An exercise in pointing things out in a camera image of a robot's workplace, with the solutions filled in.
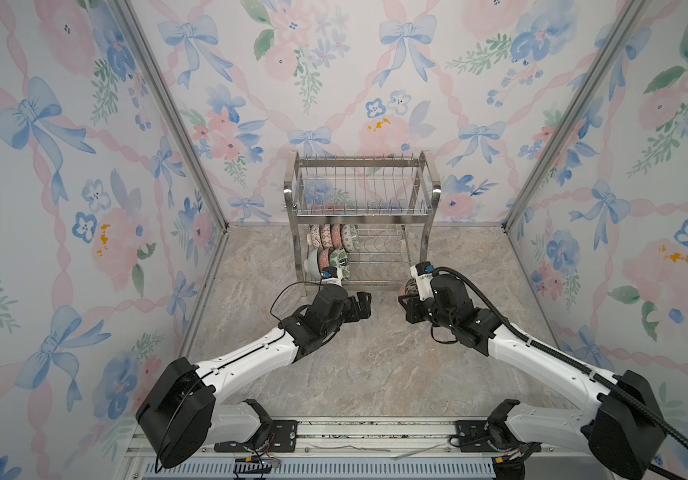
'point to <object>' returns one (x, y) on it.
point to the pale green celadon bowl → (311, 265)
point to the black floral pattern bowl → (335, 230)
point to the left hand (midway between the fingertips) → (361, 295)
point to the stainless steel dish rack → (389, 199)
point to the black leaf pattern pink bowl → (409, 289)
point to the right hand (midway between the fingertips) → (399, 297)
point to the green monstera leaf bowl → (334, 257)
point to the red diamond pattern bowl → (327, 241)
